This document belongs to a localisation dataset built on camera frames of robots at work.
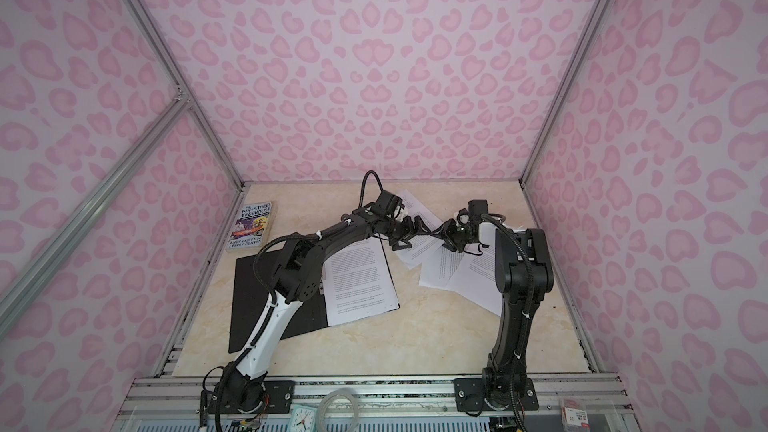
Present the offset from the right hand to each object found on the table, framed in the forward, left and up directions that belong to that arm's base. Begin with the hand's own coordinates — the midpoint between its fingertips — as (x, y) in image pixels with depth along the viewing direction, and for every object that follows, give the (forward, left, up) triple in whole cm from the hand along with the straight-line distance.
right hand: (436, 232), depth 100 cm
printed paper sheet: (-14, -12, -6) cm, 19 cm away
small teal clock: (-52, +34, -1) cm, 62 cm away
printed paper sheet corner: (-3, +4, -4) cm, 6 cm away
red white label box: (-50, -29, -2) cm, 58 cm away
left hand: (-2, +4, +2) cm, 5 cm away
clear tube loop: (-49, +29, +1) cm, 56 cm away
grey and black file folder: (-22, +57, -4) cm, 61 cm away
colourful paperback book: (+3, +64, -2) cm, 64 cm away
